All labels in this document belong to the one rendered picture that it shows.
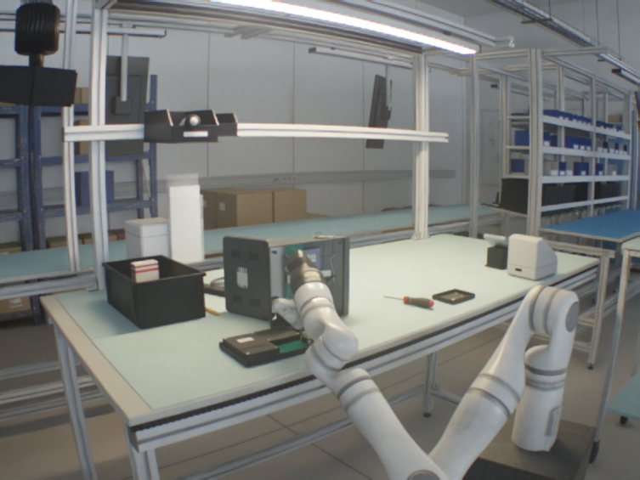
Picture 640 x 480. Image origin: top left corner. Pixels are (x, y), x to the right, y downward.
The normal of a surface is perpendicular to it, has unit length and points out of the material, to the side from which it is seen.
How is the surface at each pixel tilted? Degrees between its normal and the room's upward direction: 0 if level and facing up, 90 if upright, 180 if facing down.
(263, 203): 90
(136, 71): 98
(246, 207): 90
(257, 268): 90
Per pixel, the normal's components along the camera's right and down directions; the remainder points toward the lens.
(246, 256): -0.53, 0.15
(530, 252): -0.81, 0.10
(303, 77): 0.63, 0.13
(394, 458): -0.37, -0.56
